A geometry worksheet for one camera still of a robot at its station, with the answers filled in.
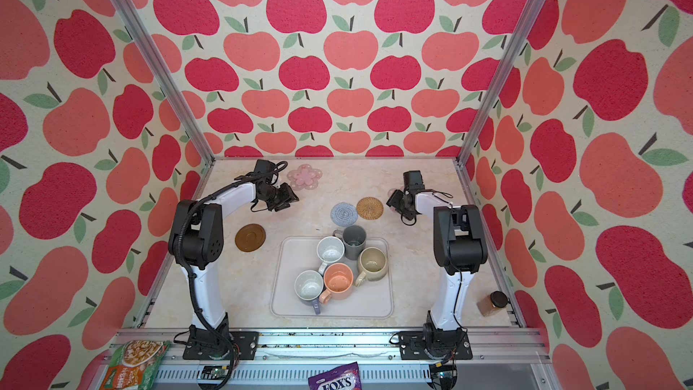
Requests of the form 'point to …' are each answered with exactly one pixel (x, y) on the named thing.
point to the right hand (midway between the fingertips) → (400, 204)
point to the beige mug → (373, 264)
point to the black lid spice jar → (490, 304)
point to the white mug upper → (329, 250)
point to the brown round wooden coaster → (250, 237)
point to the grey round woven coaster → (344, 214)
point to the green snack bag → (133, 365)
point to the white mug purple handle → (309, 286)
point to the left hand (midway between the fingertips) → (299, 201)
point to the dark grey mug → (355, 241)
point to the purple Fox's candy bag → (342, 377)
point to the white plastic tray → (292, 255)
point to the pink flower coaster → (304, 177)
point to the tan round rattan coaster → (370, 208)
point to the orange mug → (338, 280)
